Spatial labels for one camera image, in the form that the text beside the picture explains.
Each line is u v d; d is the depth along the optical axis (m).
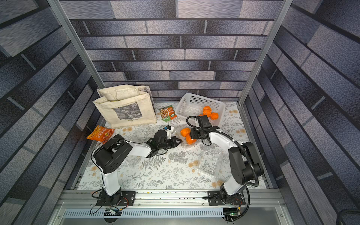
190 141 0.91
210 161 0.87
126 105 0.87
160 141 0.75
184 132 0.95
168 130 0.87
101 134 0.95
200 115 1.12
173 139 0.82
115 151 0.51
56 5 0.69
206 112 1.03
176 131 0.95
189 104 1.18
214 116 1.03
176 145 0.85
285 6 0.70
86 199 0.77
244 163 0.46
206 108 1.10
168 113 1.10
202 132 0.69
